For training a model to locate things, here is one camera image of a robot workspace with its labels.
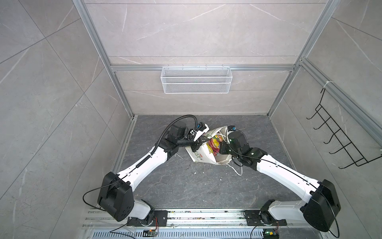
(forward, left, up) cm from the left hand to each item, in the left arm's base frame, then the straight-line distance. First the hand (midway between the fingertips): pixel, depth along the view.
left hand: (208, 135), depth 75 cm
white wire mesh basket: (+45, +4, +3) cm, 45 cm away
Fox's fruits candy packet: (+1, -4, -10) cm, 11 cm away
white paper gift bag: (-6, +3, -9) cm, 11 cm away
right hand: (+1, -7, -8) cm, 11 cm away
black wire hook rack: (-17, -59, +8) cm, 61 cm away
